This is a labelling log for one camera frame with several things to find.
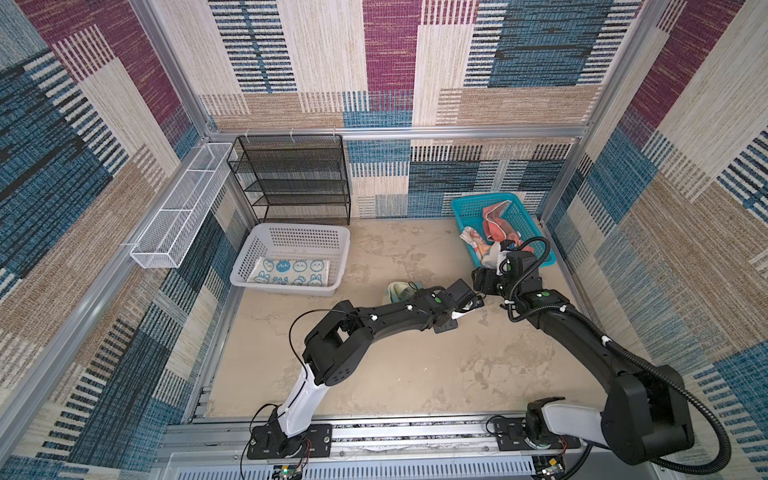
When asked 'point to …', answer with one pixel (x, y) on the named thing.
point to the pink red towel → (497, 230)
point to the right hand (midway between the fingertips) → (486, 277)
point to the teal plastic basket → (548, 259)
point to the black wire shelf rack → (294, 179)
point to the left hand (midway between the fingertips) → (444, 305)
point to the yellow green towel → (400, 291)
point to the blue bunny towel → (291, 271)
